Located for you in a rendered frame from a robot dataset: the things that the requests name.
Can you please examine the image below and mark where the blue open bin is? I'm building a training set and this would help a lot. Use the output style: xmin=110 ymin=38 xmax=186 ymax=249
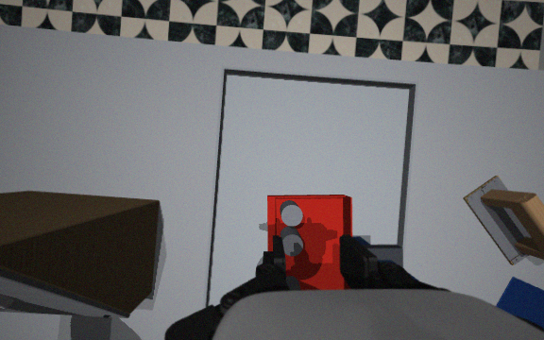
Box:
xmin=496 ymin=277 xmax=544 ymax=328

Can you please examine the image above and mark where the grey cylinder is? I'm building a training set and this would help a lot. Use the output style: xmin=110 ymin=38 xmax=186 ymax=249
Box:
xmin=280 ymin=200 xmax=303 ymax=227
xmin=286 ymin=276 xmax=300 ymax=291
xmin=280 ymin=226 xmax=303 ymax=256

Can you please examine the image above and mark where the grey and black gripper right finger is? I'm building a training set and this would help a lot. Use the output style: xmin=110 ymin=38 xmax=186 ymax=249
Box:
xmin=340 ymin=234 xmax=451 ymax=292

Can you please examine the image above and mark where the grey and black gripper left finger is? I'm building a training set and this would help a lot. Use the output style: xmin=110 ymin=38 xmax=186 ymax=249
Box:
xmin=164 ymin=235 xmax=291 ymax=340

